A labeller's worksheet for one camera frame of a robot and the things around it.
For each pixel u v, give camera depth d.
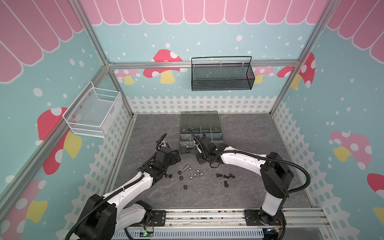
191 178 0.87
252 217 0.74
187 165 0.91
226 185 0.85
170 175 0.88
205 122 1.22
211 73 0.98
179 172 0.89
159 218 0.74
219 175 0.88
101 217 0.40
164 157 0.64
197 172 0.89
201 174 0.88
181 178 0.87
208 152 0.67
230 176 0.87
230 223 0.74
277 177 0.46
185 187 0.85
